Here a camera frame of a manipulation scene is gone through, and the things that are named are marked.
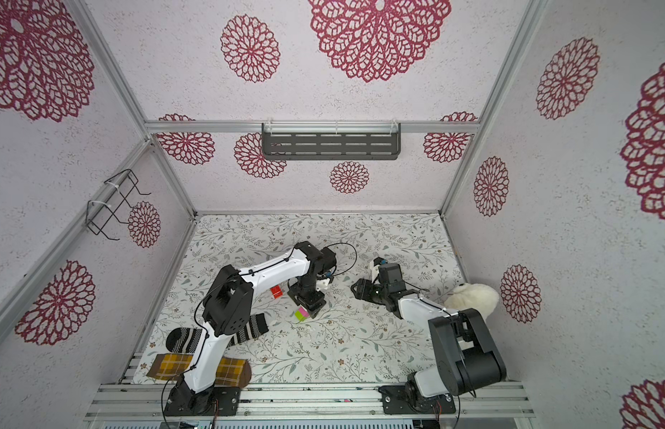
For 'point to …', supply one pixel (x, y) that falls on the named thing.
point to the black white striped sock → (187, 340)
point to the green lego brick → (299, 315)
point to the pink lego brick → (303, 311)
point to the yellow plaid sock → (232, 372)
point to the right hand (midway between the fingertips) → (356, 285)
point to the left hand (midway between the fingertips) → (304, 310)
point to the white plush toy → (474, 296)
